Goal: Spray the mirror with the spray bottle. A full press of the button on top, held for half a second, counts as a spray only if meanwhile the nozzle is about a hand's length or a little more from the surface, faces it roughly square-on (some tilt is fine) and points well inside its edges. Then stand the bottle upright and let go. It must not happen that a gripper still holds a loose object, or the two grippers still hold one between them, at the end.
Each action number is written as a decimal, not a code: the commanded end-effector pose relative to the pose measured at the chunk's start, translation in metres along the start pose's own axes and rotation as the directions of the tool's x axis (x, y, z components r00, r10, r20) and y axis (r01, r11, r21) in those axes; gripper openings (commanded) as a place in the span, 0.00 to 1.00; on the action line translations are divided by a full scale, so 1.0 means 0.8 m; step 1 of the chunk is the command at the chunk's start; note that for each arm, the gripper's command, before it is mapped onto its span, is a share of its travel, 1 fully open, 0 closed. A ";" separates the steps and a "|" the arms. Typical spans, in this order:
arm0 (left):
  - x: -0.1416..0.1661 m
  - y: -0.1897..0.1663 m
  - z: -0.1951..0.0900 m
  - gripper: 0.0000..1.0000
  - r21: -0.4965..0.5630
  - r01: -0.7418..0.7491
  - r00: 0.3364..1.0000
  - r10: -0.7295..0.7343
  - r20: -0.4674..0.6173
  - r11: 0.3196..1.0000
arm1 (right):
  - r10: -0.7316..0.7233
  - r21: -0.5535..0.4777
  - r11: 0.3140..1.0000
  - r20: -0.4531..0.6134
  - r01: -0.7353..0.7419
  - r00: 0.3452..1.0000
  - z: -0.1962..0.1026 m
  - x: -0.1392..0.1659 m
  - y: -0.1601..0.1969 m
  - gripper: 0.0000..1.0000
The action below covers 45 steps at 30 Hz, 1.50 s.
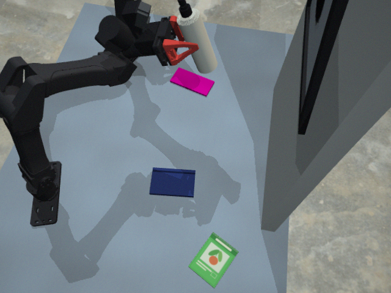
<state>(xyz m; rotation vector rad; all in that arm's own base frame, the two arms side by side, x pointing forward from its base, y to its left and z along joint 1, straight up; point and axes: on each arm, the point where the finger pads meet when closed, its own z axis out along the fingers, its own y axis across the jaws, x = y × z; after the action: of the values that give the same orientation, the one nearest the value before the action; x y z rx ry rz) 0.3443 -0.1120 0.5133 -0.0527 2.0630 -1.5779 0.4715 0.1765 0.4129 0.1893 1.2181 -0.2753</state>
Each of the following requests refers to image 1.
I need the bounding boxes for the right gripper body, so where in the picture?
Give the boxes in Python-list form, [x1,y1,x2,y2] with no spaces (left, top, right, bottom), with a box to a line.
[142,16,176,66]

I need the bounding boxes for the green seed packet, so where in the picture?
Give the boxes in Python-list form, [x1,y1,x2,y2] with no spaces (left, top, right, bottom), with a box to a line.
[188,233,239,288]

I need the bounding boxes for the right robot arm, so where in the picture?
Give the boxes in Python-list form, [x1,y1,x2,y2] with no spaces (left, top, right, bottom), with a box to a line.
[0,0,160,226]

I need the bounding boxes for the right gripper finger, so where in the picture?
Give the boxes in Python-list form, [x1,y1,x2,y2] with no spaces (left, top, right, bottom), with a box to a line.
[163,39,199,66]
[170,16,185,41]

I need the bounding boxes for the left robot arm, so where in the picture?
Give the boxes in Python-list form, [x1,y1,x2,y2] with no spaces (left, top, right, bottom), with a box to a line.
[114,0,137,63]

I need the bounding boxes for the magenta flat rectangular slab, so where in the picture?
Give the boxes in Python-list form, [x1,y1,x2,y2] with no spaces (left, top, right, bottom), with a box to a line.
[170,67,214,96]

